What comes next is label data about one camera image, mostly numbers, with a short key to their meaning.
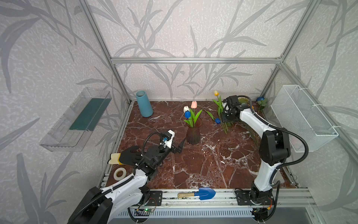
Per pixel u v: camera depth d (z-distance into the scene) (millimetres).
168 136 624
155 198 727
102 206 405
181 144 699
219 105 987
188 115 737
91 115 646
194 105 788
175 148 685
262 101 1155
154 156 587
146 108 1048
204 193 753
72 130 646
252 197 665
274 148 502
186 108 787
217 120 1048
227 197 755
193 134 956
